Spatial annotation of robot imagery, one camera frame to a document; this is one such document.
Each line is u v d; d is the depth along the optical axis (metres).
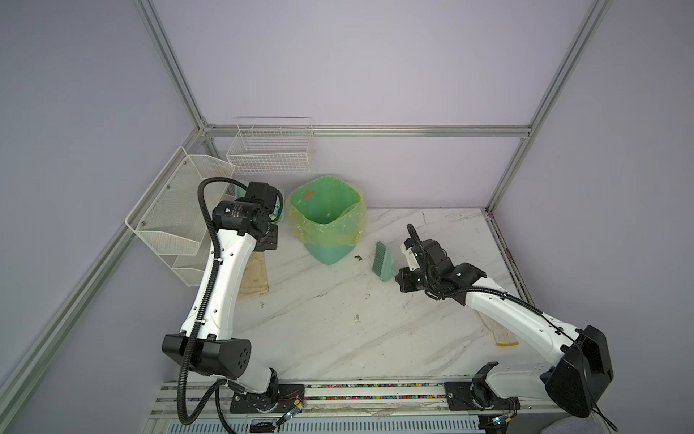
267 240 0.65
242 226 0.46
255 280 0.98
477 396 0.65
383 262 0.88
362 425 0.70
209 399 0.44
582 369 0.40
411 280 0.70
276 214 0.59
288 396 0.74
